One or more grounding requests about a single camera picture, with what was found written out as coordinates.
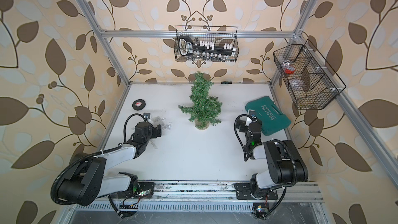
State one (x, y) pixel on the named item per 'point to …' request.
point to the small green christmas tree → (203, 109)
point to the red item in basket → (287, 71)
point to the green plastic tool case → (271, 116)
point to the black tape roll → (139, 104)
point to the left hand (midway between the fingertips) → (149, 124)
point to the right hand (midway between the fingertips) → (247, 117)
